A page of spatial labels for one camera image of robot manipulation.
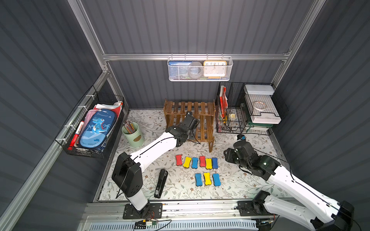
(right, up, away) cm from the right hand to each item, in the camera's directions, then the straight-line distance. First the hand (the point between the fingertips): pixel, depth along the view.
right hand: (229, 151), depth 77 cm
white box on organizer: (+27, +28, +19) cm, 44 cm away
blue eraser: (-5, -9, +12) cm, 16 cm away
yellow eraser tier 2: (-11, -16, +6) cm, 21 cm away
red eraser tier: (-28, -8, +14) cm, 32 cm away
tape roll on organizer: (+25, +25, +16) cm, 39 cm away
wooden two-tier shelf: (-29, +22, +7) cm, 37 cm away
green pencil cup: (-56, +5, +14) cm, 58 cm away
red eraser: (-13, -9, +13) cm, 20 cm away
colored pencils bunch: (-59, +14, +12) cm, 62 cm away
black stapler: (-37, -19, +3) cm, 42 cm away
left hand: (-21, +11, +6) cm, 24 cm away
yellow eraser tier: (-23, -9, +13) cm, 28 cm away
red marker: (-73, +10, -12) cm, 75 cm away
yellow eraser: (-9, -10, +12) cm, 18 cm away
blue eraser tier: (-18, -10, +14) cm, 25 cm away
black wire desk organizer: (+21, +26, +25) cm, 41 cm away
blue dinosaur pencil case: (-63, +15, -11) cm, 66 cm away
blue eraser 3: (-5, -18, +6) cm, 19 cm away
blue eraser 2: (-16, -18, +6) cm, 25 cm away
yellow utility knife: (+7, +18, +35) cm, 40 cm away
